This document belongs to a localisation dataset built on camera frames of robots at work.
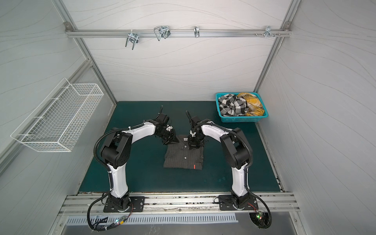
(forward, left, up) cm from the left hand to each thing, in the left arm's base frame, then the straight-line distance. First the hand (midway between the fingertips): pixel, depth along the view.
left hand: (182, 139), depth 93 cm
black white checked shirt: (+28, -35, +3) cm, 45 cm away
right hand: (-2, -7, -2) cm, 8 cm away
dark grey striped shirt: (-11, +1, -1) cm, 11 cm away
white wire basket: (-10, +57, +28) cm, 65 cm away
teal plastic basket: (+18, -32, 0) cm, 36 cm away
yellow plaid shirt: (+25, -51, +5) cm, 57 cm away
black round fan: (-40, -42, -7) cm, 59 cm away
